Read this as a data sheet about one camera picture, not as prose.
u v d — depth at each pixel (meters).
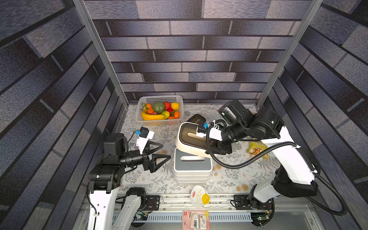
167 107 1.10
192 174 0.67
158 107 1.06
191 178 0.72
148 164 0.49
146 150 0.52
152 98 1.14
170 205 0.74
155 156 0.48
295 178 0.40
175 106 1.11
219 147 0.46
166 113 1.03
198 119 1.02
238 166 0.36
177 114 1.06
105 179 0.39
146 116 0.99
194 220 0.67
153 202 0.73
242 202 0.73
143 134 0.49
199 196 0.68
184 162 0.64
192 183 0.77
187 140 0.56
